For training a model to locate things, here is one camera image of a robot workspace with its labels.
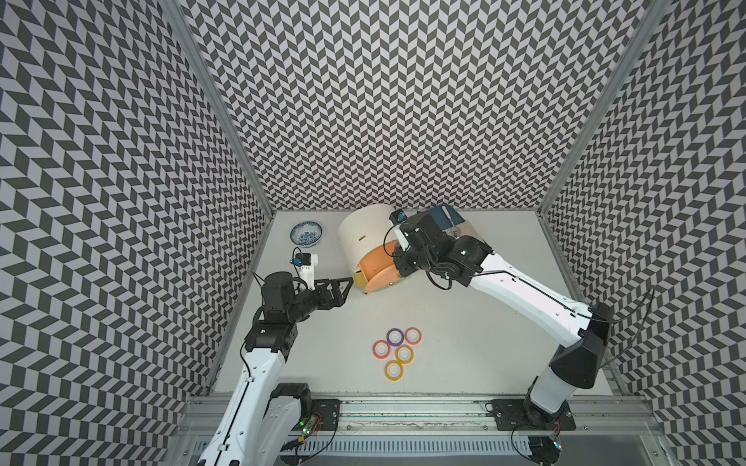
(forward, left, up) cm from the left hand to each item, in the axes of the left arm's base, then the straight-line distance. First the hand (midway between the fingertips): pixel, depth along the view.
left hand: (340, 283), depth 77 cm
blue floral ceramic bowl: (+32, +19, -17) cm, 41 cm away
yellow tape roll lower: (-17, -14, -19) cm, 29 cm away
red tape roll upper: (-7, -20, -19) cm, 29 cm away
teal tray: (+42, -35, -20) cm, 59 cm away
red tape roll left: (-11, -11, -19) cm, 25 cm away
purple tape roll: (-7, -15, -19) cm, 25 cm away
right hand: (+5, -16, +6) cm, 18 cm away
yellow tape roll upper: (-12, -17, -19) cm, 28 cm away
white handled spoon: (+46, -36, -18) cm, 61 cm away
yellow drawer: (+1, -5, 0) cm, 5 cm away
